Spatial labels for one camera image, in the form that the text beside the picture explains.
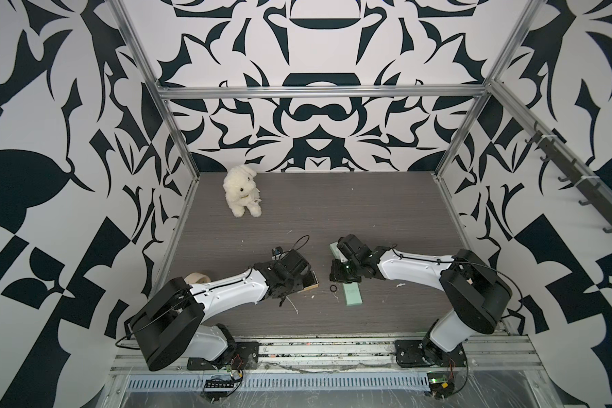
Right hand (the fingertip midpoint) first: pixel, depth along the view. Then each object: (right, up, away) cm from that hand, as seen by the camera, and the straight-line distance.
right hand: (328, 272), depth 89 cm
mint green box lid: (+8, -6, -4) cm, 11 cm away
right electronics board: (+30, -26, -17) cm, 43 cm away
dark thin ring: (+1, -4, -2) cm, 5 cm away
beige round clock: (-41, +2, -11) cm, 42 cm away
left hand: (-11, -1, -2) cm, 11 cm away
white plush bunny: (-31, +28, +4) cm, 41 cm away
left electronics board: (-33, -28, -16) cm, 46 cm away
